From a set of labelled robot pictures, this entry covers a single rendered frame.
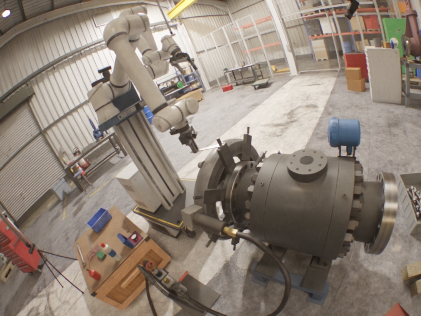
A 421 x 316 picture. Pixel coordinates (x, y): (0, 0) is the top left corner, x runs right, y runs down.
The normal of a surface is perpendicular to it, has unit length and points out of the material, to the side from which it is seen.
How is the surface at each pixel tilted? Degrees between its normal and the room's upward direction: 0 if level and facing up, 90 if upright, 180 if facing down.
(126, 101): 90
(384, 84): 90
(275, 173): 14
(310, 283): 0
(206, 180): 48
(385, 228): 55
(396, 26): 90
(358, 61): 90
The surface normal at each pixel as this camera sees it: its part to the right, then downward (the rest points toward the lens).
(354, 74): -0.81, 0.52
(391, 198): -0.54, -0.54
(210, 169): -0.08, -0.36
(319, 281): -0.36, -0.81
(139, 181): 0.81, -0.02
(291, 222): -0.68, 0.08
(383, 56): -0.65, 0.58
